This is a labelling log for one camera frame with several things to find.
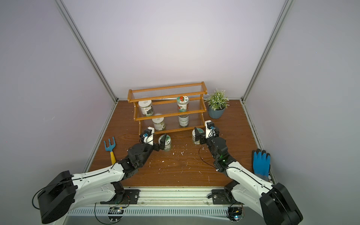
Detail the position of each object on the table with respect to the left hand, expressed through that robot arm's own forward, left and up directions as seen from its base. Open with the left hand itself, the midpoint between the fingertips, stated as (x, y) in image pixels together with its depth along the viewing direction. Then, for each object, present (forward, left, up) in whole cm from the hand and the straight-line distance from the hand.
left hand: (160, 132), depth 78 cm
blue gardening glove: (-10, -61, -19) cm, 65 cm away
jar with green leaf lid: (-2, -3, -11) cm, 12 cm away
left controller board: (-36, +23, -23) cm, 48 cm away
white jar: (+13, +4, -9) cm, 17 cm away
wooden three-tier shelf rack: (+19, -4, 0) cm, 19 cm away
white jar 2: (+16, -13, -9) cm, 22 cm away
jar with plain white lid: (+15, +11, +4) cm, 19 cm away
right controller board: (-35, -40, -19) cm, 56 cm away
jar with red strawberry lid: (+19, -12, +4) cm, 23 cm away
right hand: (+4, -25, +3) cm, 25 cm away
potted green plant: (+26, -36, -1) cm, 45 cm away
